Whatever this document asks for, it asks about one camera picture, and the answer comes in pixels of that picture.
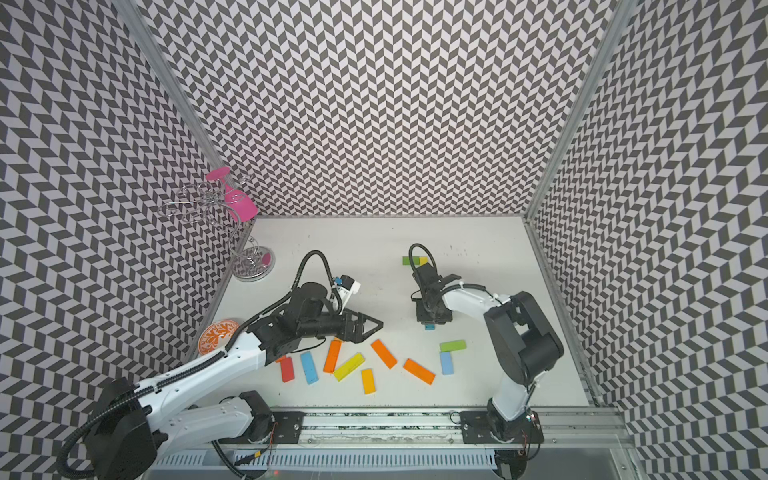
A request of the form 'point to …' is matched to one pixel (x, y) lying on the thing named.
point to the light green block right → (452, 345)
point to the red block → (287, 369)
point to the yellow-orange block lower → (368, 381)
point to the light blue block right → (447, 366)
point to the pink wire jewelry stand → (250, 262)
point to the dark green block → (406, 260)
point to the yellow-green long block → (341, 372)
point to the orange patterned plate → (216, 336)
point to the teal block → (429, 326)
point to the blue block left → (309, 368)
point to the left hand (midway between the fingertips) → (372, 326)
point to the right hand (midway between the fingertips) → (430, 322)
